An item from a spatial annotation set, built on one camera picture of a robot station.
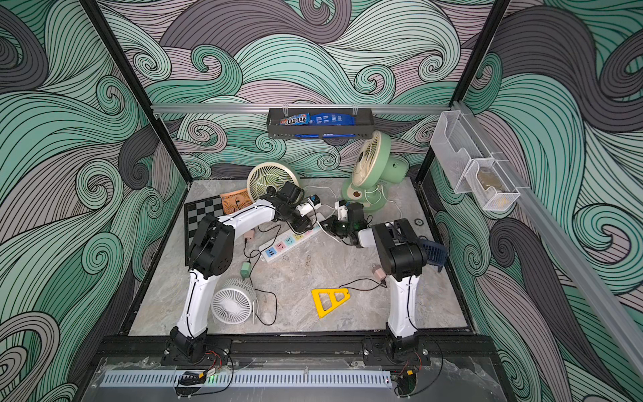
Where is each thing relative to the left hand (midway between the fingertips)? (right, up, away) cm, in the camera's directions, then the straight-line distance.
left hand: (308, 218), depth 99 cm
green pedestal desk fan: (+23, +19, -13) cm, 33 cm away
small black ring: (+48, -1, +9) cm, 49 cm away
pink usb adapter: (+26, -19, -13) cm, 34 cm away
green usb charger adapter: (-22, -17, -11) cm, 30 cm away
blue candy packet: (+6, +38, -7) cm, 39 cm away
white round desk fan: (-21, -24, -25) cm, 41 cm away
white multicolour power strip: (-13, -11, -4) cm, 17 cm away
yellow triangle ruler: (+9, -27, -17) cm, 33 cm away
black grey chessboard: (-49, +2, +5) cm, 49 cm away
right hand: (+5, -2, +2) cm, 6 cm away
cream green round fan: (-17, +17, -1) cm, 24 cm away
